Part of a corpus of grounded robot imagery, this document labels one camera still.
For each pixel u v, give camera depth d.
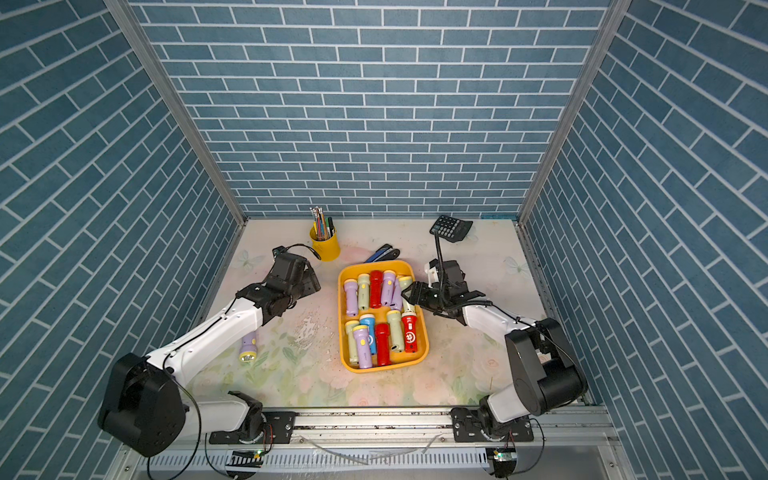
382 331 0.87
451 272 0.74
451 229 1.15
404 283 0.94
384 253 1.08
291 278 0.66
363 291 0.96
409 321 0.89
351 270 0.98
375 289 0.96
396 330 0.87
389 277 0.99
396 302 0.93
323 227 1.03
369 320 0.89
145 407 0.40
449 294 0.71
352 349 0.84
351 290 0.96
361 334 0.83
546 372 0.44
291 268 0.65
